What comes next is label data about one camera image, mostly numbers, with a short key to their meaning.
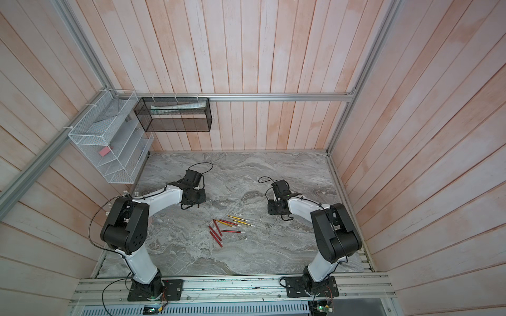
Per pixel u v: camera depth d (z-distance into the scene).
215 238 0.86
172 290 0.73
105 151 0.82
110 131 0.79
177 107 0.90
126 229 0.48
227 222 0.91
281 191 0.76
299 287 0.73
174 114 1.03
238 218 0.93
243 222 0.91
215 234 0.88
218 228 0.90
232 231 0.89
